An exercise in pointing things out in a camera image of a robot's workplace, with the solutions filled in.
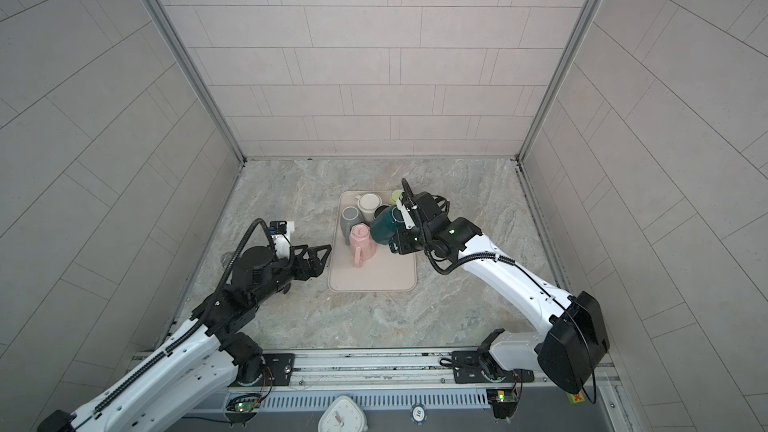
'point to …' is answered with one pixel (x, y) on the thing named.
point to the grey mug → (349, 215)
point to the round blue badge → (418, 413)
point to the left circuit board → (246, 403)
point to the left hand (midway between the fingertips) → (328, 246)
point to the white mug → (367, 204)
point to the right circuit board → (503, 400)
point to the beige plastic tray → (385, 272)
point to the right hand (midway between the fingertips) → (394, 240)
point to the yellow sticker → (576, 398)
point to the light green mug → (395, 196)
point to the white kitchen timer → (343, 415)
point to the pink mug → (361, 243)
